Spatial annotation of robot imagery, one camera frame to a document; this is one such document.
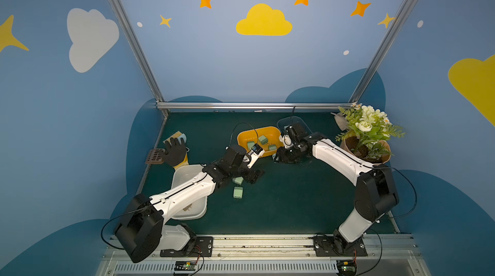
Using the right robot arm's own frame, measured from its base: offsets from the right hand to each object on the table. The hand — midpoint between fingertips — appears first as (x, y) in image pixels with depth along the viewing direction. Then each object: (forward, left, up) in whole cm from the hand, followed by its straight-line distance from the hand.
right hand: (280, 157), depth 89 cm
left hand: (-6, +10, +5) cm, 13 cm away
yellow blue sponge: (+17, +57, -10) cm, 61 cm away
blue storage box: (+28, -12, -8) cm, 32 cm away
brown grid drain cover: (+1, +64, -8) cm, 64 cm away
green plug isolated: (+11, +3, -8) cm, 14 cm away
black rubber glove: (+5, +55, -8) cm, 56 cm away
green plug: (+16, +15, -15) cm, 27 cm away
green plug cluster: (+17, +8, -10) cm, 21 cm away
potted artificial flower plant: (+3, -33, +18) cm, 37 cm away
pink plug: (-23, +41, -9) cm, 48 cm away
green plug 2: (-15, +19, -8) cm, 26 cm away
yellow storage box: (+18, +5, -10) cm, 21 cm away
